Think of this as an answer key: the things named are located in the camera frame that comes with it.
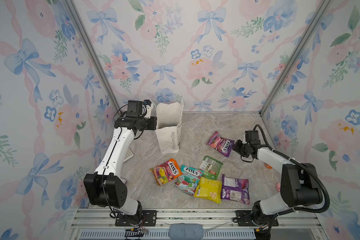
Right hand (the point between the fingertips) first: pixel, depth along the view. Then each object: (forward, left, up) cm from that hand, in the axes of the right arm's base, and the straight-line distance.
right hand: (234, 145), depth 95 cm
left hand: (+2, +46, +21) cm, 51 cm away
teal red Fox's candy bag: (-22, +29, -3) cm, 36 cm away
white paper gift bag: (+16, +41, +8) cm, 45 cm away
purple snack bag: (-26, +4, -2) cm, 27 cm away
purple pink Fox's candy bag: (+2, +6, -3) cm, 7 cm away
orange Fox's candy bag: (-17, +41, -2) cm, 45 cm away
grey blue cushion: (-45, +30, -2) cm, 54 cm away
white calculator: (-6, +67, -3) cm, 67 cm away
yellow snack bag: (-25, +18, -4) cm, 31 cm away
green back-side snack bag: (-13, +15, -5) cm, 20 cm away
